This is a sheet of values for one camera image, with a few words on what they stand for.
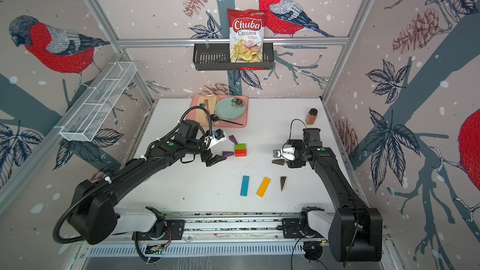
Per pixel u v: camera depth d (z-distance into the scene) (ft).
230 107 3.87
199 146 2.25
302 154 2.00
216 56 3.11
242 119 3.63
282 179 2.82
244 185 2.79
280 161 2.98
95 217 1.31
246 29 2.74
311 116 3.38
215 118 3.59
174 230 2.40
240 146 3.25
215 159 2.32
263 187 2.83
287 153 2.35
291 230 2.39
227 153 3.03
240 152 3.13
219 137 2.25
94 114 2.44
